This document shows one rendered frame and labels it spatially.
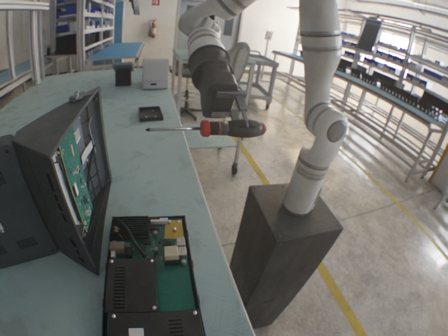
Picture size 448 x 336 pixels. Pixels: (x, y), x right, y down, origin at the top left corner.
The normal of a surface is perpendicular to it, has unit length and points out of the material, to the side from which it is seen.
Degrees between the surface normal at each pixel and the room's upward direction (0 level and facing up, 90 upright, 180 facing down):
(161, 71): 90
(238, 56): 113
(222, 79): 23
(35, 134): 0
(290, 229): 0
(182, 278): 0
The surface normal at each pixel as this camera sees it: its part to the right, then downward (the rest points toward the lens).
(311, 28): -0.68, 0.53
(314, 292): 0.12, -0.83
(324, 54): -0.25, 0.68
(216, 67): 0.24, -0.37
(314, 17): -0.50, 0.61
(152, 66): 0.32, 0.56
